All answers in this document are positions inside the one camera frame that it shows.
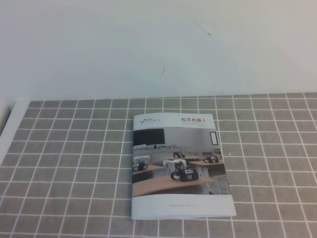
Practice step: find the white product catalogue book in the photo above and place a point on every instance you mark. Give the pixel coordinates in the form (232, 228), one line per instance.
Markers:
(178, 169)

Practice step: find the grey checkered tablecloth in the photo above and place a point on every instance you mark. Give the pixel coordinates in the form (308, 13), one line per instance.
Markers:
(67, 171)

